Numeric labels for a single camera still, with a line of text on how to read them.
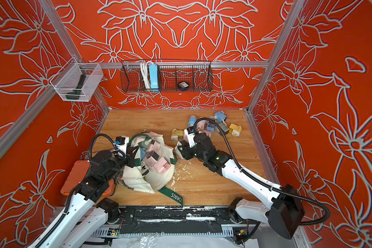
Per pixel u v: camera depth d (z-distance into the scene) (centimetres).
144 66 88
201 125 101
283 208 38
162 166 83
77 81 89
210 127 106
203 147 56
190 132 66
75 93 80
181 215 74
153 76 90
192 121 103
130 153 63
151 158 84
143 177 68
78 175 81
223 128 102
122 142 61
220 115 110
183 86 95
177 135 100
